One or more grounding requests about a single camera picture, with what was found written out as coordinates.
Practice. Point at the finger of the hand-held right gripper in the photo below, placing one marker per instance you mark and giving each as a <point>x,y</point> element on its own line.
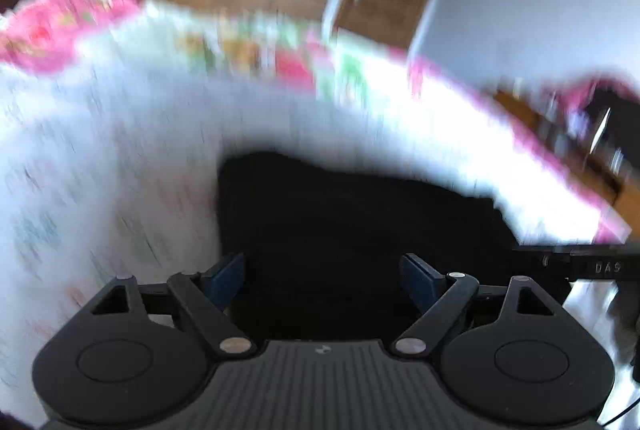
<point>550,255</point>

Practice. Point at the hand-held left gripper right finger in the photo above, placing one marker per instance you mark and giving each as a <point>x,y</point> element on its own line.
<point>417,280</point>

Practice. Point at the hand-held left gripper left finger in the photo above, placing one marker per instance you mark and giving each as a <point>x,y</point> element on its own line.
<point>230,275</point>

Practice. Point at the black pants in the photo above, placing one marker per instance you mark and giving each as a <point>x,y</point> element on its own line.
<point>350,235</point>

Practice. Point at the wooden nightstand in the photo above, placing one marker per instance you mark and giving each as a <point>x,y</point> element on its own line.
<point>530,115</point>

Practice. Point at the dark object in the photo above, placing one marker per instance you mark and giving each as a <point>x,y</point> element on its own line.
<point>612,115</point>

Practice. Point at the white floral blanket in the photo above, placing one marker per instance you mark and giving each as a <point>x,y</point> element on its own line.
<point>125,135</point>

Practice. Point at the pink cartoon printed bedsheet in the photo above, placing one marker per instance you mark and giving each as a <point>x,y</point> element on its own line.
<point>45,35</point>

